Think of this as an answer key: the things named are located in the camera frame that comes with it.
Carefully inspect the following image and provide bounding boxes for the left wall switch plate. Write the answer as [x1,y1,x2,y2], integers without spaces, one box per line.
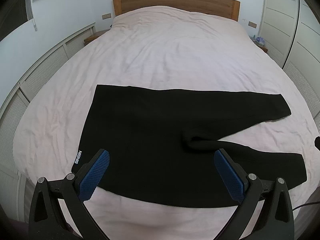
[101,13,112,20]

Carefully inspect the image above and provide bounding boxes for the black pants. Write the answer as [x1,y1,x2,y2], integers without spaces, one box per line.
[72,85,307,208]

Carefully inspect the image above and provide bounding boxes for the left wooden nightstand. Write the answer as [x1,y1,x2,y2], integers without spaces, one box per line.
[84,29,109,44]

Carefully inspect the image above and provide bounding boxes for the wooden nightstand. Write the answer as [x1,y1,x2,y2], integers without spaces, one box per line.
[253,41,268,53]
[84,29,109,44]

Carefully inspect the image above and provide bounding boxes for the wooden headboard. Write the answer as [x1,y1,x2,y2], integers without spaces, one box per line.
[113,0,240,21]

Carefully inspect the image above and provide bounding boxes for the white wardrobe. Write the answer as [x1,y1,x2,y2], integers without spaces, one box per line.
[259,0,319,119]

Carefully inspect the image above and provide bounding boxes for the right wall switch plate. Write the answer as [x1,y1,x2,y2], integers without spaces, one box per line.
[248,21,257,28]

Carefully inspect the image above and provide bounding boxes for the right wooden nightstand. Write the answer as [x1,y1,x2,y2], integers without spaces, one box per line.
[253,41,268,53]

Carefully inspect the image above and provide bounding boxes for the white radiator cover cabinet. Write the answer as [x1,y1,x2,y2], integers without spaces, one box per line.
[1,23,96,222]

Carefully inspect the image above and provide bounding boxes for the black cable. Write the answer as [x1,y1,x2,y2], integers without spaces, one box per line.
[292,202,320,212]

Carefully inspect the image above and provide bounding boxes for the wall switch plate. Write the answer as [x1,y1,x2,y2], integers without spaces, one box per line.
[101,13,112,20]
[248,21,257,28]

